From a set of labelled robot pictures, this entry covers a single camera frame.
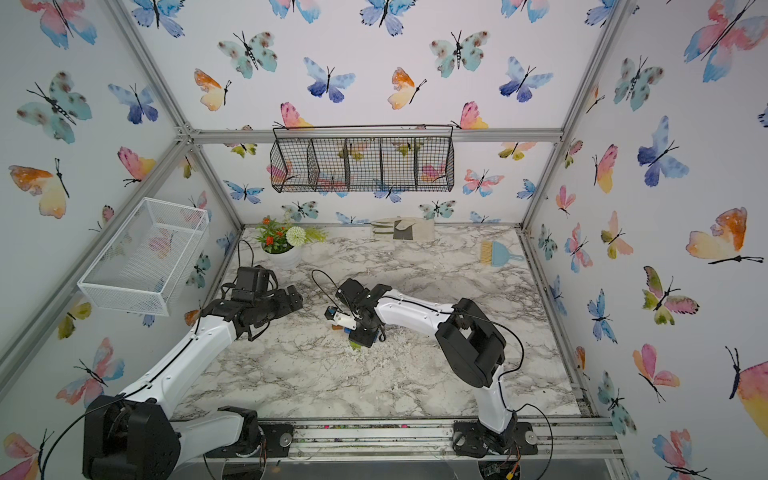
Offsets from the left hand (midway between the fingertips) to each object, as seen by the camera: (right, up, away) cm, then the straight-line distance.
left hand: (292, 299), depth 86 cm
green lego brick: (+17, -14, +3) cm, 23 cm away
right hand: (+20, -10, +2) cm, 22 cm away
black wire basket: (+18, +44, +12) cm, 49 cm away
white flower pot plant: (-9, +16, +16) cm, 24 cm away
